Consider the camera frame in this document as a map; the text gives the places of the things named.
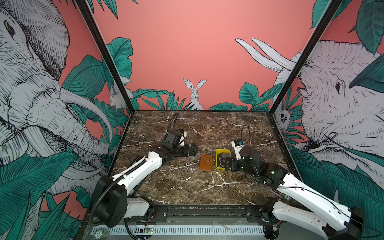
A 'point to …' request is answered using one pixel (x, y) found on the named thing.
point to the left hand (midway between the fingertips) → (192, 147)
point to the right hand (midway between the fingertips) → (227, 156)
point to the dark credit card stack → (221, 158)
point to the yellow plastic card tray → (220, 151)
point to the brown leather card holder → (206, 162)
